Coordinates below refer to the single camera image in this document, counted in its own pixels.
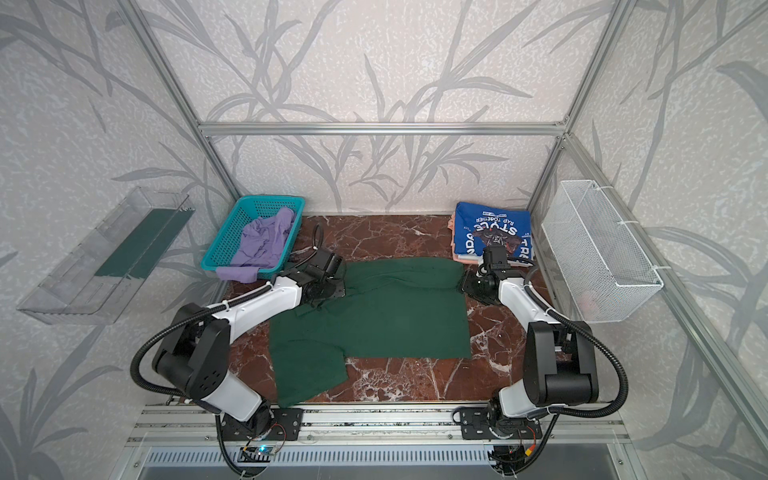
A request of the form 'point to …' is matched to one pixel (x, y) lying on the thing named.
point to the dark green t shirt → (391, 309)
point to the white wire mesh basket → (604, 272)
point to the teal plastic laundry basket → (248, 210)
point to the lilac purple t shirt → (260, 247)
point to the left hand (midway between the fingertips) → (344, 278)
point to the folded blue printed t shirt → (476, 227)
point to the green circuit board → (255, 454)
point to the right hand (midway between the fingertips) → (465, 279)
